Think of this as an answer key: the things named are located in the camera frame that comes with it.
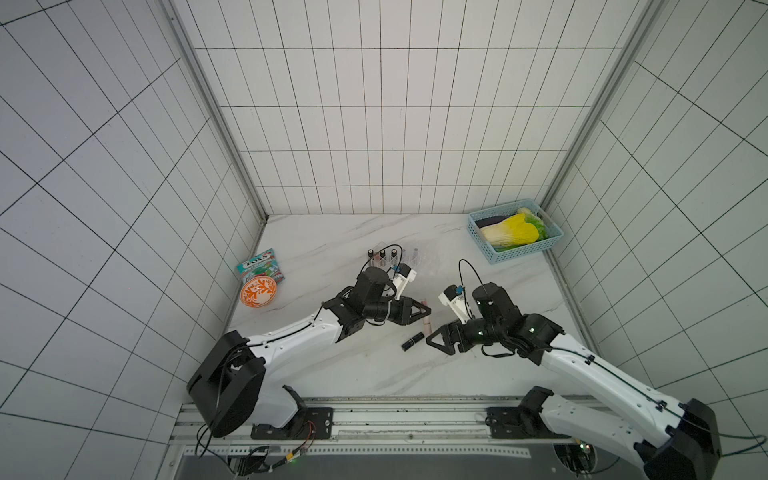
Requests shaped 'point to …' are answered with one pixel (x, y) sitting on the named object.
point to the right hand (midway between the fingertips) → (427, 341)
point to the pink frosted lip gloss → (427, 320)
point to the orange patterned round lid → (258, 292)
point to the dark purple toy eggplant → (491, 221)
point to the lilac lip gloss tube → (404, 255)
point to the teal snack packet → (263, 265)
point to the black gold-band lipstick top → (394, 252)
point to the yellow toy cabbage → (524, 228)
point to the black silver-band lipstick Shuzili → (412, 341)
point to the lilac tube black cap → (415, 252)
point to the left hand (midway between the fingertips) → (419, 315)
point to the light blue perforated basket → (554, 229)
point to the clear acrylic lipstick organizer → (387, 255)
